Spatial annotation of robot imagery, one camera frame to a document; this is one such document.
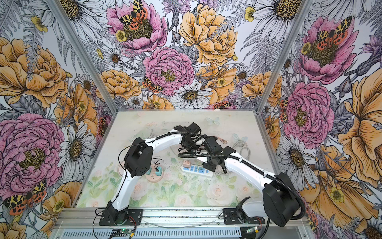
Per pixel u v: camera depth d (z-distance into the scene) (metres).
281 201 0.41
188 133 0.70
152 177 0.85
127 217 0.73
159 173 0.83
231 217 0.73
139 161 0.57
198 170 0.87
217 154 0.59
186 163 0.85
